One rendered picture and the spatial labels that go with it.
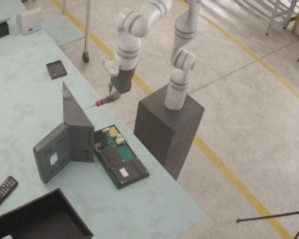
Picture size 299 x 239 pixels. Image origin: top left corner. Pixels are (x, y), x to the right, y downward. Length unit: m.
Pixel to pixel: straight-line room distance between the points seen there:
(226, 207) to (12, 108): 1.67
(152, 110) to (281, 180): 1.52
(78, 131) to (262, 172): 1.91
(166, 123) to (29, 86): 0.67
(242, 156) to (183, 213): 1.63
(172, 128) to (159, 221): 0.59
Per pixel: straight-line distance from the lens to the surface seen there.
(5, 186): 1.22
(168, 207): 1.20
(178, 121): 1.64
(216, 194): 2.48
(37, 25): 1.89
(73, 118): 1.12
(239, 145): 2.82
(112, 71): 1.04
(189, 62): 1.47
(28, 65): 1.67
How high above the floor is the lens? 2.05
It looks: 47 degrees down
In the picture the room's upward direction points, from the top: 10 degrees clockwise
